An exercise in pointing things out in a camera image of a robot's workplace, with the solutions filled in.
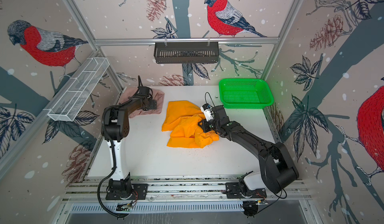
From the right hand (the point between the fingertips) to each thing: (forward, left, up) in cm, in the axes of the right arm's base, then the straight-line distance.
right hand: (198, 124), depth 86 cm
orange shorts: (+6, +11, -4) cm, 13 cm away
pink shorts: (+31, +56, -5) cm, 64 cm away
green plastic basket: (+38, -36, -13) cm, 53 cm away
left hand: (+20, +39, -7) cm, 44 cm away
